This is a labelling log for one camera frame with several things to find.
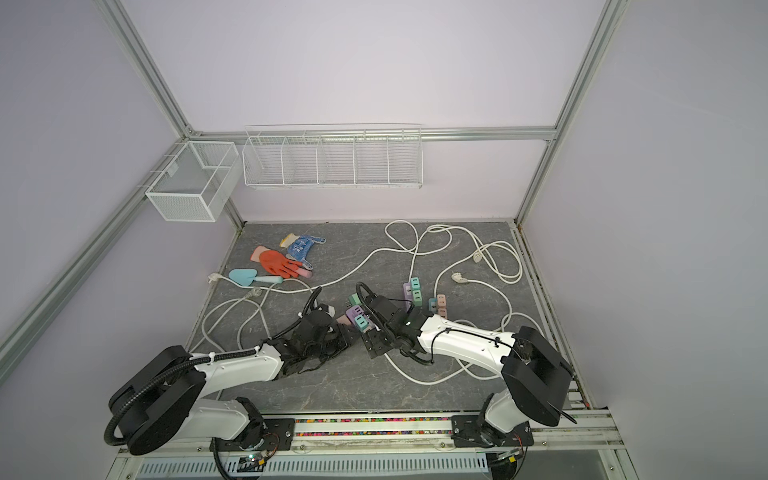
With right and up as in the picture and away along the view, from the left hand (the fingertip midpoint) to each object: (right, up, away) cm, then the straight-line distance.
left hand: (360, 340), depth 86 cm
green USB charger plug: (-3, +10, +10) cm, 15 cm away
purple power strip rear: (+15, +11, +11) cm, 21 cm away
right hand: (+5, +1, -3) cm, 6 cm away
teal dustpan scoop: (-43, +16, +20) cm, 50 cm away
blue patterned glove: (-26, +26, +26) cm, 45 cm away
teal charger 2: (+17, +15, +8) cm, 24 cm away
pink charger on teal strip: (+24, +11, +5) cm, 27 cm away
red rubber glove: (-31, +21, +20) cm, 42 cm away
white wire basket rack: (-10, +60, +21) cm, 64 cm away
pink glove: (-42, +24, +24) cm, 54 cm away
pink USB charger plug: (-6, +4, +5) cm, 9 cm away
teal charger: (0, +5, +1) cm, 5 cm away
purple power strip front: (-2, +7, +8) cm, 11 cm away
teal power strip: (+22, +8, +9) cm, 25 cm away
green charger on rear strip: (+17, +11, +5) cm, 21 cm away
